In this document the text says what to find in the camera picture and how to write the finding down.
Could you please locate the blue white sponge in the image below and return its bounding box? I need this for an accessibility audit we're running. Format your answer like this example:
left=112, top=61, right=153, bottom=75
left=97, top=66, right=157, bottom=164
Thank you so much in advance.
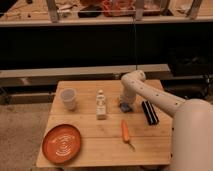
left=119, top=102, right=132, bottom=113

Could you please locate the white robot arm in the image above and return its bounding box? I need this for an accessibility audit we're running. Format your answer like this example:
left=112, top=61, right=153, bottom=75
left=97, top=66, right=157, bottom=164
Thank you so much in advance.
left=121, top=70, right=213, bottom=171

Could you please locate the orange ceramic bowl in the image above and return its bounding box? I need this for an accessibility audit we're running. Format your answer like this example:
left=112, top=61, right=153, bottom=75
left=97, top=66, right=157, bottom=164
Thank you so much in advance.
left=42, top=124, right=81, bottom=164

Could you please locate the white glue bottle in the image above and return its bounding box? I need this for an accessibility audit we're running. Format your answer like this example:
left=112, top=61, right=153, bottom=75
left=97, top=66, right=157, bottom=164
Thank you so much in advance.
left=96, top=90, right=107, bottom=120

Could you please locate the orange carrot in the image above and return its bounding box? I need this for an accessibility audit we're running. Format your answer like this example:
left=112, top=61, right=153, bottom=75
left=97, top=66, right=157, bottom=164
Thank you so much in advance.
left=121, top=120, right=135, bottom=150

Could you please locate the black rectangular box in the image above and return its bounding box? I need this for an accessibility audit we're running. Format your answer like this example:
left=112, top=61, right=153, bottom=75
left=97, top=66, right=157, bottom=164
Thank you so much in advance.
left=141, top=101, right=159, bottom=125

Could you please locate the wooden table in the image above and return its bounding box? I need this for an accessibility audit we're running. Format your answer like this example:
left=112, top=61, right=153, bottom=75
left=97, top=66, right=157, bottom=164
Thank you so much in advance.
left=46, top=80, right=172, bottom=168

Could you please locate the clear plastic cup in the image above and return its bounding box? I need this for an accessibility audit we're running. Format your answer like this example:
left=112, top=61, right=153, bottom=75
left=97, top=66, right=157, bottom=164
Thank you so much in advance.
left=60, top=88, right=76, bottom=111

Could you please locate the red object on shelf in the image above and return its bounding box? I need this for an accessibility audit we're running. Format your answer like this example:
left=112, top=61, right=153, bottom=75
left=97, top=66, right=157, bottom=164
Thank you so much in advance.
left=101, top=0, right=135, bottom=17

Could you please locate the black object on shelf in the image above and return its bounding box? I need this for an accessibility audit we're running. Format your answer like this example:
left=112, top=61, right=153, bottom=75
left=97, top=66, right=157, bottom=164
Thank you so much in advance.
left=78, top=5, right=102, bottom=18

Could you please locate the black vertical cable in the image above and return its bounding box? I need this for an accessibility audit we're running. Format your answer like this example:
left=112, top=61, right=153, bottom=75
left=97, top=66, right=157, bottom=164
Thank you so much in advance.
left=132, top=13, right=139, bottom=72

